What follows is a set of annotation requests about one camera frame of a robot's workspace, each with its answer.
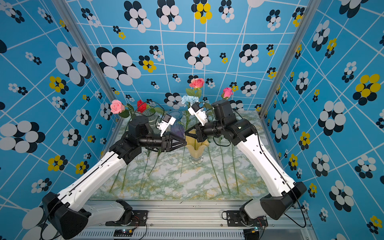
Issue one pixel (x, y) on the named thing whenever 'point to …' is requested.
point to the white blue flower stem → (212, 163)
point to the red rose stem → (142, 106)
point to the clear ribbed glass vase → (152, 115)
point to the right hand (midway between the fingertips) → (188, 132)
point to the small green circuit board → (123, 232)
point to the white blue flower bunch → (224, 166)
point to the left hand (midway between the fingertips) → (186, 141)
